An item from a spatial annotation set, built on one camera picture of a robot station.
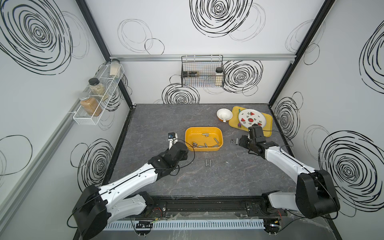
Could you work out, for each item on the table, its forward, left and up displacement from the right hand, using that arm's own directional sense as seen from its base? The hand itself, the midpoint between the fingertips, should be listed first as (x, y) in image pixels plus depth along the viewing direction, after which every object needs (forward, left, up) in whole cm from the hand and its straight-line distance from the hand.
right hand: (243, 140), depth 89 cm
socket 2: (-11, +22, -8) cm, 26 cm away
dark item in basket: (+34, +33, +24) cm, 53 cm away
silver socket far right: (+4, +15, -8) cm, 18 cm away
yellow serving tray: (+22, +1, -10) cm, 24 cm away
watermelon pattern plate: (+25, -10, -9) cm, 29 cm away
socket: (+3, +2, -6) cm, 7 cm away
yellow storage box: (+5, +23, -8) cm, 25 cm away
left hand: (-9, +36, +5) cm, 37 cm away
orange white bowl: (+27, +8, -7) cm, 29 cm away
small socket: (+4, +5, -7) cm, 9 cm away
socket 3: (-12, +20, -8) cm, 24 cm away
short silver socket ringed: (+9, +22, -8) cm, 25 cm away
